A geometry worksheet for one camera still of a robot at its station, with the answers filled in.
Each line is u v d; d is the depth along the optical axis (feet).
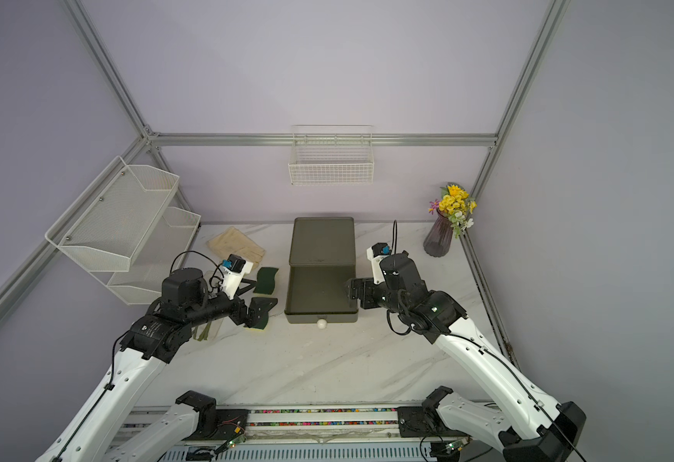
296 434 2.40
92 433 1.30
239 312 1.97
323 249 2.82
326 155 3.14
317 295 2.69
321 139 3.03
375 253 2.06
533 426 1.24
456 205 3.04
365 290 2.00
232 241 3.76
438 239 3.52
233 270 1.93
